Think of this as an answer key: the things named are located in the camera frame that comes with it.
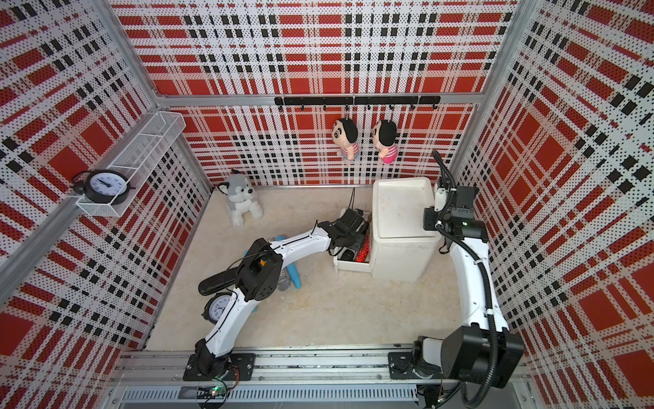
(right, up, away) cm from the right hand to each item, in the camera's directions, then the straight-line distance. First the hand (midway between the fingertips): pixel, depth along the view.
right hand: (438, 213), depth 78 cm
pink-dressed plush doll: (-14, +28, +15) cm, 35 cm away
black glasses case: (-75, -25, +12) cm, 80 cm away
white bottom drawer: (-29, -19, +12) cm, 37 cm away
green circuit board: (-66, -50, -8) cm, 84 cm away
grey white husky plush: (-70, +6, +20) cm, 73 cm away
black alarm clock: (-73, -32, +6) cm, 79 cm away
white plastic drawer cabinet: (-12, -11, -3) cm, 17 cm away
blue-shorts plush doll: (-29, +28, +13) cm, 43 cm away
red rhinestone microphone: (-22, -16, +17) cm, 32 cm away
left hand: (-23, -10, +21) cm, 33 cm away
